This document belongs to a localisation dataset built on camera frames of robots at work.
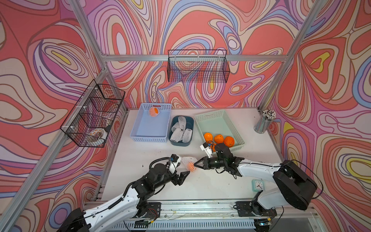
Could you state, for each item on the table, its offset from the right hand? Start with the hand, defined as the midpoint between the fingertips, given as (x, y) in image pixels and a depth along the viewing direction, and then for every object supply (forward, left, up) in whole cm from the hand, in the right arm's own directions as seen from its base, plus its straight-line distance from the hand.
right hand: (195, 168), depth 80 cm
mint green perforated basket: (+39, -20, -7) cm, 44 cm away
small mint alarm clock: (-8, -35, -7) cm, 37 cm away
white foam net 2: (+22, +11, +1) cm, 25 cm away
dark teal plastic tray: (+36, +2, -5) cm, 37 cm away
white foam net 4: (+31, +12, -1) cm, 33 cm away
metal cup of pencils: (+29, -48, +9) cm, 57 cm away
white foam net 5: (+3, +4, +2) cm, 5 cm away
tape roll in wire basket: (+12, +49, +21) cm, 54 cm away
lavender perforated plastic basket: (+34, +34, -5) cm, 49 cm away
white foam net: (+35, +7, +1) cm, 35 cm away
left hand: (-2, +5, +3) cm, 6 cm away
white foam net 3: (+22, +4, +1) cm, 22 cm away
